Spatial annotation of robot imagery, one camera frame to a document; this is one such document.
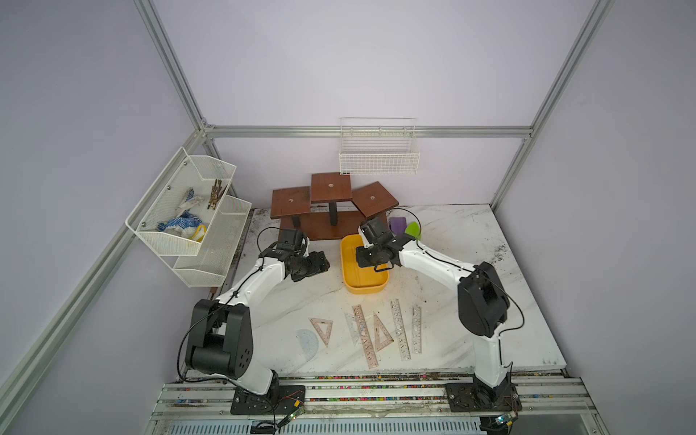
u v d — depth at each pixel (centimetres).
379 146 96
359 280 96
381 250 69
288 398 73
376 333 86
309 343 84
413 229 115
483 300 51
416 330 86
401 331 86
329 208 105
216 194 82
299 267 75
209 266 88
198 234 72
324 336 86
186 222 71
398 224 115
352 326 88
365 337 85
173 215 71
